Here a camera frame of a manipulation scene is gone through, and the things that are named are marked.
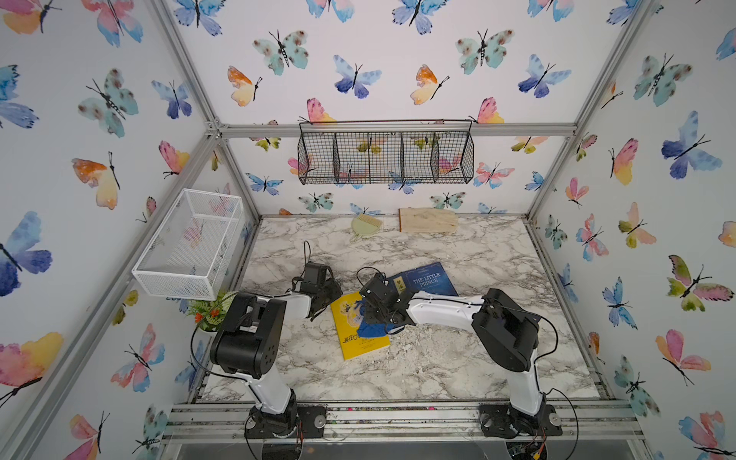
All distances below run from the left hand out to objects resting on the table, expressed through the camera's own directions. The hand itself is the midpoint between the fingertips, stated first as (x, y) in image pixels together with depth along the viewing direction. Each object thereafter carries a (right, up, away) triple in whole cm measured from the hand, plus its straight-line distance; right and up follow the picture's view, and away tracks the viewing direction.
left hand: (343, 285), depth 99 cm
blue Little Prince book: (+31, +2, +3) cm, 31 cm away
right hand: (+10, -8, -8) cm, 15 cm away
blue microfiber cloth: (+10, -12, -12) cm, 20 cm away
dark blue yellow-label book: (+19, +1, 0) cm, 19 cm away
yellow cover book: (+3, -9, -8) cm, 12 cm away
